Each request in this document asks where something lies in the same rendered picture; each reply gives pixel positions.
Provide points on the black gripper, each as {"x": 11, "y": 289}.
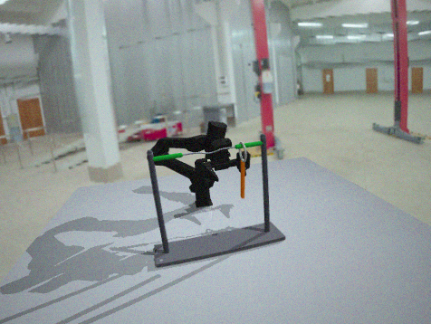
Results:
{"x": 204, "y": 168}

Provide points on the grey wire rig with two posts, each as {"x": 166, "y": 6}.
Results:
{"x": 214, "y": 244}

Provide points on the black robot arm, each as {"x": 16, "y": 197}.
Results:
{"x": 214, "y": 140}

